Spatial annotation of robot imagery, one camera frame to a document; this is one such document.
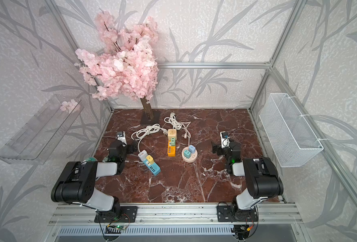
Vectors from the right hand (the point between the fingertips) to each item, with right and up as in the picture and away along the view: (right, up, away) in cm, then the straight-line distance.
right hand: (219, 139), depth 94 cm
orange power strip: (-30, -7, 0) cm, 31 cm away
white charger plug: (-46, -9, -8) cm, 48 cm away
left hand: (-58, 0, 0) cm, 58 cm away
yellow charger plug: (-42, -11, -8) cm, 44 cm away
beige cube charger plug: (-30, +4, +2) cm, 31 cm away
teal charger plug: (-21, -8, -6) cm, 23 cm away
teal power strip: (-40, -16, -8) cm, 44 cm away
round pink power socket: (-20, -12, -3) cm, 24 cm away
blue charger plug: (-18, -6, -3) cm, 19 cm away
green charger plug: (-30, -1, -1) cm, 30 cm away
